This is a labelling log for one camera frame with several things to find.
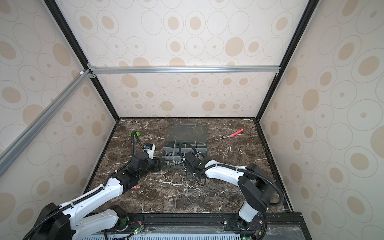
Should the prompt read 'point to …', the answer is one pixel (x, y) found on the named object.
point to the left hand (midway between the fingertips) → (165, 156)
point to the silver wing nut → (175, 162)
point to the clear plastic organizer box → (195, 135)
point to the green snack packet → (138, 134)
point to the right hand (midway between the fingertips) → (191, 173)
